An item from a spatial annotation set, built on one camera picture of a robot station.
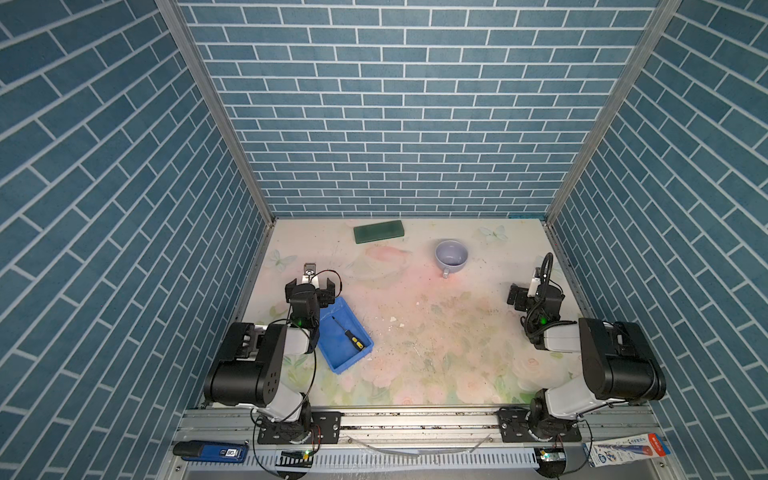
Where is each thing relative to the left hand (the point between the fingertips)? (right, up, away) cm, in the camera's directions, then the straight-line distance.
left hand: (312, 278), depth 93 cm
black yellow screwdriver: (+14, -17, -6) cm, 24 cm away
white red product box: (+76, -38, -24) cm, 88 cm away
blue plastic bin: (+9, -20, -6) cm, 23 cm away
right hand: (+69, -2, +2) cm, 69 cm away
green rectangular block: (+19, +16, +25) cm, 36 cm away
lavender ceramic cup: (+46, +6, +12) cm, 48 cm away
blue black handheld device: (-16, -36, -26) cm, 47 cm away
